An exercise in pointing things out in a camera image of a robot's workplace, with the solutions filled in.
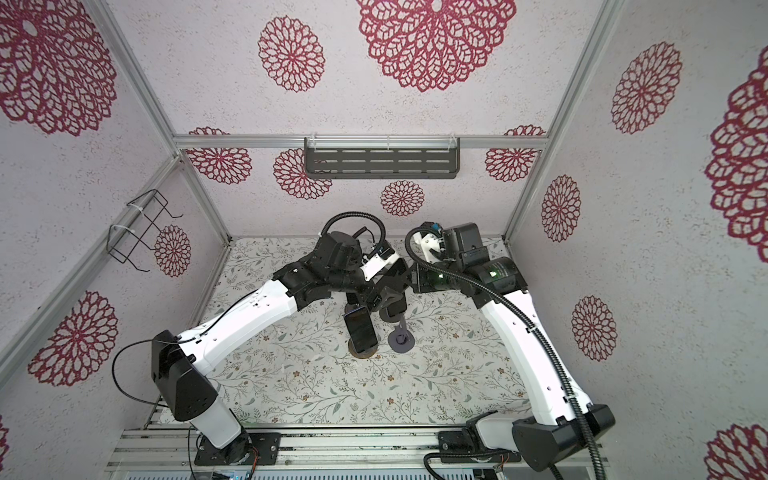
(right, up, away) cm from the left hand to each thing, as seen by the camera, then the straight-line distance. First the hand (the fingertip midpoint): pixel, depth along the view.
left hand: (390, 286), depth 74 cm
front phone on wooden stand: (-8, -12, +9) cm, 17 cm away
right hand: (+4, +4, -6) cm, 8 cm away
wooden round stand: (-8, -21, +13) cm, 25 cm away
